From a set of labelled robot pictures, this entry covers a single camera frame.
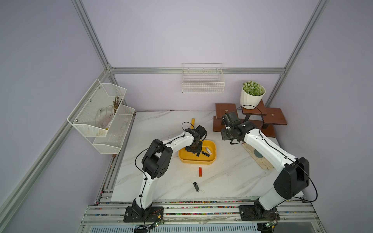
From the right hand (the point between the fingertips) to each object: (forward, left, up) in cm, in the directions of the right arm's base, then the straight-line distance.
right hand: (228, 135), depth 86 cm
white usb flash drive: (-2, +11, -15) cm, 19 cm away
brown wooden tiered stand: (+17, -26, -2) cm, 31 cm away
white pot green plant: (+16, -13, +18) cm, 27 cm away
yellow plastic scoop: (+23, +21, -15) cm, 34 cm away
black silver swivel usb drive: (-24, +20, -16) cm, 35 cm away
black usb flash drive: (-4, +13, -16) cm, 21 cm away
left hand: (-2, +20, -14) cm, 25 cm away
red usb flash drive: (-16, +17, -16) cm, 28 cm away
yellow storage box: (-8, +25, -11) cm, 29 cm away
